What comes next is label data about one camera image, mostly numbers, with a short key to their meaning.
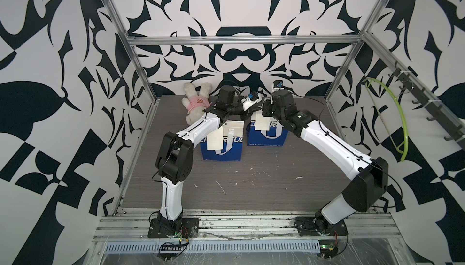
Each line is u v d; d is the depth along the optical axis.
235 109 0.77
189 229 0.74
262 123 0.87
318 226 0.68
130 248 0.78
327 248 0.71
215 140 0.80
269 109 0.71
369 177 0.42
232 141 0.82
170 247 0.73
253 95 0.72
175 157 0.52
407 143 0.66
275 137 0.88
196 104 1.05
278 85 0.69
